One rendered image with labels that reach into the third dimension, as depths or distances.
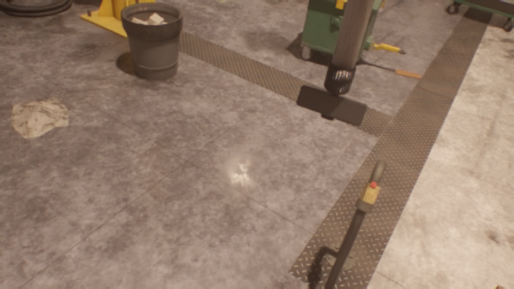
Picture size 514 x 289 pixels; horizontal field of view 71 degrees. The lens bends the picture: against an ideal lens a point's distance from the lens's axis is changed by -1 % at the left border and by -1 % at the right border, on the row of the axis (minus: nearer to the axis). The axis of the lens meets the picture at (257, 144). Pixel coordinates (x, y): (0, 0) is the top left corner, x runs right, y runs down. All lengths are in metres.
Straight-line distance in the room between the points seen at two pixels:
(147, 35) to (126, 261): 1.42
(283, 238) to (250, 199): 0.27
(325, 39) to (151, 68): 1.32
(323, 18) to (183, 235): 1.95
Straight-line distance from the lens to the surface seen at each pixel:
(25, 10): 3.83
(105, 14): 3.68
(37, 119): 2.41
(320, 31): 2.98
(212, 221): 1.72
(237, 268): 1.59
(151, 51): 2.56
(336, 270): 1.26
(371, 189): 1.22
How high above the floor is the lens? 1.36
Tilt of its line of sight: 40 degrees down
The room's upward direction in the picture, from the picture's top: 8 degrees clockwise
